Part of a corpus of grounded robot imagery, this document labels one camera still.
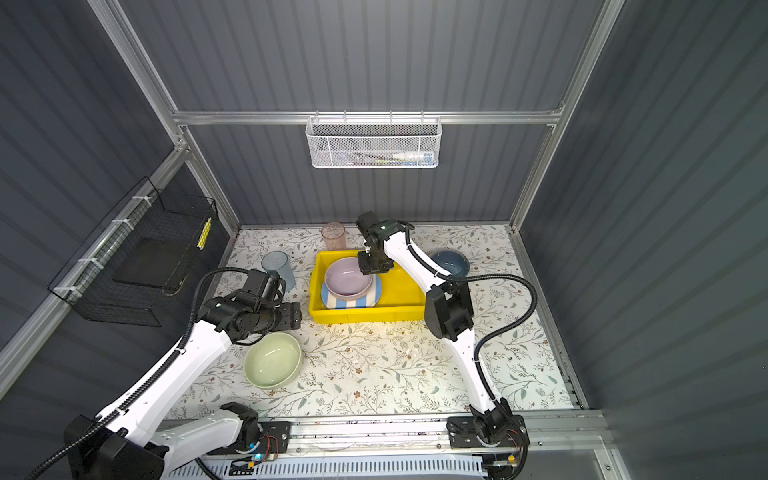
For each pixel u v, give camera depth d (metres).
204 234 0.83
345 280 0.98
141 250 0.75
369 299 0.94
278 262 0.99
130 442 0.39
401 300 0.99
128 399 0.41
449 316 0.60
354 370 0.85
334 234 1.03
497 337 0.58
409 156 0.90
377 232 0.70
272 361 0.87
